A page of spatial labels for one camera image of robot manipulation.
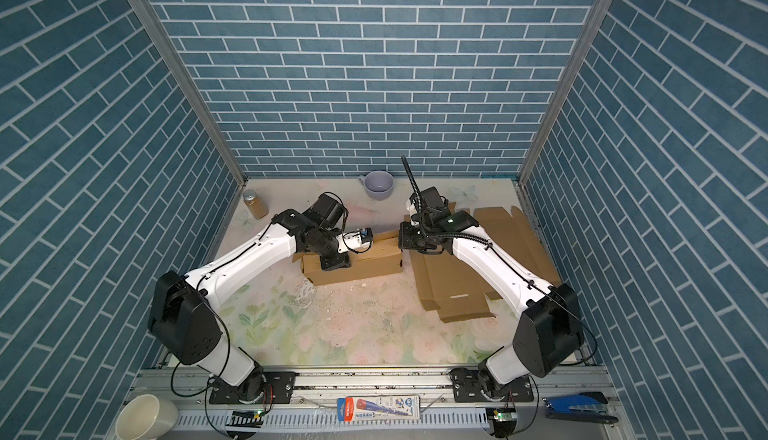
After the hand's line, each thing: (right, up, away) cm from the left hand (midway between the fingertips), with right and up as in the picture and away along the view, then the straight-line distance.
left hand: (348, 255), depth 84 cm
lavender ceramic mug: (+7, +22, +31) cm, 39 cm away
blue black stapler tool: (+59, -33, -15) cm, 69 cm away
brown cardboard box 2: (+31, -12, +8) cm, 34 cm away
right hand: (+14, +6, -2) cm, 15 cm away
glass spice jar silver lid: (-37, +15, +21) cm, 44 cm away
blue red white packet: (+11, -34, -13) cm, 38 cm away
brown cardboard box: (+10, -1, -2) cm, 10 cm away
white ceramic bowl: (-42, -33, -18) cm, 57 cm away
